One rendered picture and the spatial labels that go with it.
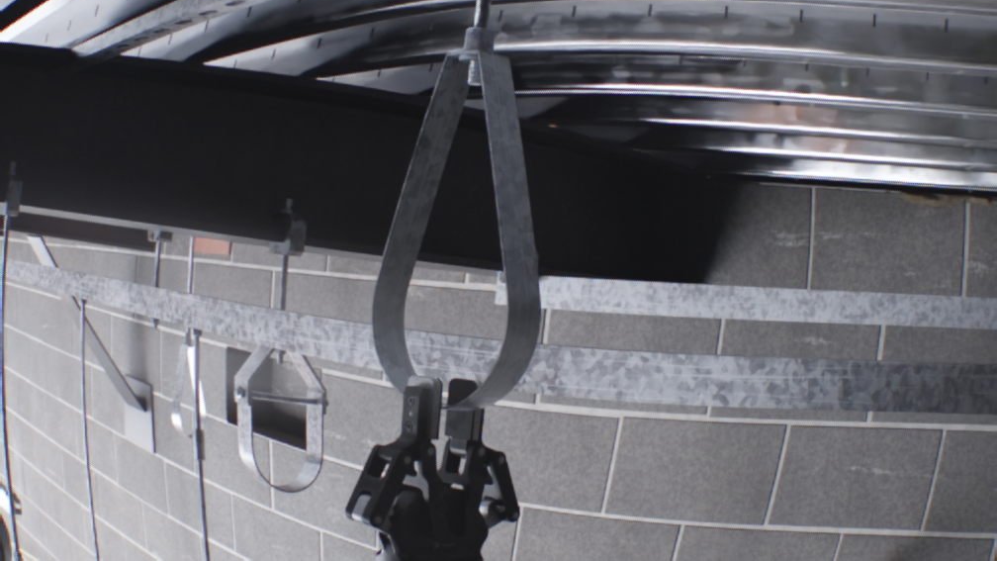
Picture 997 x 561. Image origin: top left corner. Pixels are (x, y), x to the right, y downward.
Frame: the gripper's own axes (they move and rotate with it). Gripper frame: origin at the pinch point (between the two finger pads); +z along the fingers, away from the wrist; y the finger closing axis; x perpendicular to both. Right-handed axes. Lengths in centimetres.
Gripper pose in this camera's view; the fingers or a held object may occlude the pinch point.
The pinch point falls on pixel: (443, 408)
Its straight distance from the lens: 80.4
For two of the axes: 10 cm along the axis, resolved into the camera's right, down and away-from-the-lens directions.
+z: 0.9, -9.9, 0.4
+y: 7.0, 1.0, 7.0
